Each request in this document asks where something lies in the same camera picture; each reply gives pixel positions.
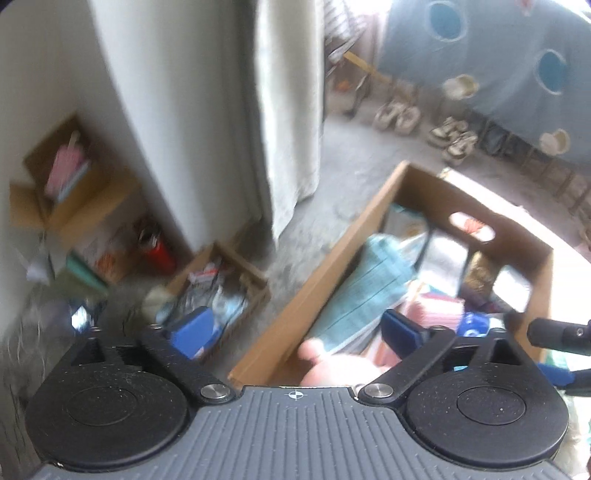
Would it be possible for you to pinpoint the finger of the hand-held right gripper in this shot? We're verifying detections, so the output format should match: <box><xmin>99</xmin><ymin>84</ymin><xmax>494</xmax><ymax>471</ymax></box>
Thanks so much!
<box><xmin>527</xmin><ymin>318</ymin><xmax>591</xmax><ymax>357</ymax></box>
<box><xmin>536</xmin><ymin>362</ymin><xmax>591</xmax><ymax>398</ymax></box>

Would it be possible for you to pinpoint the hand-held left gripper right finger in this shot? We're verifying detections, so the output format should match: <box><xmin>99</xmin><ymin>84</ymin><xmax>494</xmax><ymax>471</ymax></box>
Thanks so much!
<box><xmin>355</xmin><ymin>308</ymin><xmax>539</xmax><ymax>408</ymax></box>

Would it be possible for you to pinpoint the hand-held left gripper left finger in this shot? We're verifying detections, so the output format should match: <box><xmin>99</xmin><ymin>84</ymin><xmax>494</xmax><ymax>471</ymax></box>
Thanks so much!
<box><xmin>55</xmin><ymin>306</ymin><xmax>235</xmax><ymax>403</ymax></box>

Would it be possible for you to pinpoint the pink sponge cloth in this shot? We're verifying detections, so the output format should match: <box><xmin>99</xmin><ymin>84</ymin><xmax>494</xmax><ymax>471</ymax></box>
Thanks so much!
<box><xmin>369</xmin><ymin>293</ymin><xmax>466</xmax><ymax>365</ymax></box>

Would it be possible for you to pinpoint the teal towel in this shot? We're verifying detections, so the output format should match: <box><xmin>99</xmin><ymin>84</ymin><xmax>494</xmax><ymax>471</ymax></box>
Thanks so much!
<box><xmin>308</xmin><ymin>233</ymin><xmax>414</xmax><ymax>356</ymax></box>

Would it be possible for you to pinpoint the pink plush toy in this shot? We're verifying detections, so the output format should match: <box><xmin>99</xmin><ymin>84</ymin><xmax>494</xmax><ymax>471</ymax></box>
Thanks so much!
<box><xmin>298</xmin><ymin>338</ymin><xmax>393</xmax><ymax>387</ymax></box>

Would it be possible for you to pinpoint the blue and white pack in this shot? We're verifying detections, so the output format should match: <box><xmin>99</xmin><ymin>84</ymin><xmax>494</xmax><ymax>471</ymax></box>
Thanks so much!
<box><xmin>455</xmin><ymin>311</ymin><xmax>506</xmax><ymax>337</ymax></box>

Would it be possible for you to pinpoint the long cardboard box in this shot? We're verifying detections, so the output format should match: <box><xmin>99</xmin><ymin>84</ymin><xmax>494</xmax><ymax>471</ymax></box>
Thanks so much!
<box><xmin>228</xmin><ymin>161</ymin><xmax>555</xmax><ymax>387</ymax></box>

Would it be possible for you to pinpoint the gold tissue pack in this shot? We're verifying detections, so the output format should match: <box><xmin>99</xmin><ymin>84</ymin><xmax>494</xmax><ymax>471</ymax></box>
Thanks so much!
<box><xmin>464</xmin><ymin>251</ymin><xmax>499</xmax><ymax>296</ymax></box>

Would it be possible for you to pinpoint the teal and white tissue pack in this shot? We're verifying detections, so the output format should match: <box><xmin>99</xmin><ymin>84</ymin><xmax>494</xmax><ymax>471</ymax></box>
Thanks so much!
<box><xmin>383</xmin><ymin>203</ymin><xmax>432</xmax><ymax>241</ymax></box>

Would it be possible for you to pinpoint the white and green plastic bag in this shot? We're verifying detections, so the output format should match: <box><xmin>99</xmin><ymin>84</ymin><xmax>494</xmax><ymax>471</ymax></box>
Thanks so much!
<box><xmin>561</xmin><ymin>392</ymin><xmax>591</xmax><ymax>476</ymax></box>

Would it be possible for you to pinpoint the small cardboard tray with clutter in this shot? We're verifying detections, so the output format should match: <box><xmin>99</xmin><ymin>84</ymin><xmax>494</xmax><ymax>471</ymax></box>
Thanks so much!
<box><xmin>164</xmin><ymin>242</ymin><xmax>272</xmax><ymax>365</ymax></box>

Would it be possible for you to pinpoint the metal balcony railing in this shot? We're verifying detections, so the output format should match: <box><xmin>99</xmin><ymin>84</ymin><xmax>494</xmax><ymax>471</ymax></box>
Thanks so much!
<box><xmin>475</xmin><ymin>111</ymin><xmax>591</xmax><ymax>217</ymax></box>

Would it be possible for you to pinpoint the open cardboard carton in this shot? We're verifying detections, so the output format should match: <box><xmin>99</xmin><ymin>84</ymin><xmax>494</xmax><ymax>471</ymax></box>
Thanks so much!
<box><xmin>9</xmin><ymin>115</ymin><xmax>144</xmax><ymax>284</ymax></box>

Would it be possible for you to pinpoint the brown and white sneaker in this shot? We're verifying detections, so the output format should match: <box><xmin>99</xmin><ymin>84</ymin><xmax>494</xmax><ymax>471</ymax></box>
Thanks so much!
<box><xmin>443</xmin><ymin>130</ymin><xmax>478</xmax><ymax>166</ymax></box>
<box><xmin>427</xmin><ymin>115</ymin><xmax>462</xmax><ymax>148</ymax></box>

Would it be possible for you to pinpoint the white curtain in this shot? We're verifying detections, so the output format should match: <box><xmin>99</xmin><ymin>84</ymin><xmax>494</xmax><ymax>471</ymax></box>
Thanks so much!
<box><xmin>92</xmin><ymin>0</ymin><xmax>326</xmax><ymax>241</ymax></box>

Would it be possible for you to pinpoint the yellow pole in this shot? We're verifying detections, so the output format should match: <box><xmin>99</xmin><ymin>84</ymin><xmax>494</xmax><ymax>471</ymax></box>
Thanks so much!
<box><xmin>344</xmin><ymin>51</ymin><xmax>393</xmax><ymax>86</ymax></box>

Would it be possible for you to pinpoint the grey sheet with circles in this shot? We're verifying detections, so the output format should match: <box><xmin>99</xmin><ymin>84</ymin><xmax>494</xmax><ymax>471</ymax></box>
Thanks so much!
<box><xmin>376</xmin><ymin>0</ymin><xmax>591</xmax><ymax>171</ymax></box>

